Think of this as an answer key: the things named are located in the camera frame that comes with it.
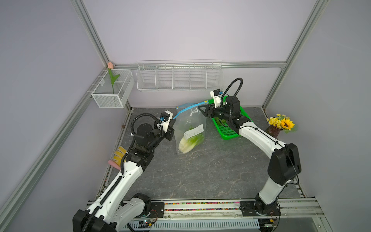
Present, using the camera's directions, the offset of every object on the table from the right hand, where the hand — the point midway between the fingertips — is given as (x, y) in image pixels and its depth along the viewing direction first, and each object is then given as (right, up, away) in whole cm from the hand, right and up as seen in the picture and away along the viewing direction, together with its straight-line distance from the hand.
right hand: (200, 105), depth 80 cm
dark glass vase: (+45, -15, +6) cm, 48 cm away
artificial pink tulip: (-56, +19, +13) cm, 60 cm away
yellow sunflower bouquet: (+45, -9, -1) cm, 46 cm away
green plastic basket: (+11, -11, -7) cm, 17 cm away
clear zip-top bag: (-6, -11, -1) cm, 12 cm away
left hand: (-13, -8, -10) cm, 18 cm away
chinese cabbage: (-8, -24, +9) cm, 27 cm away
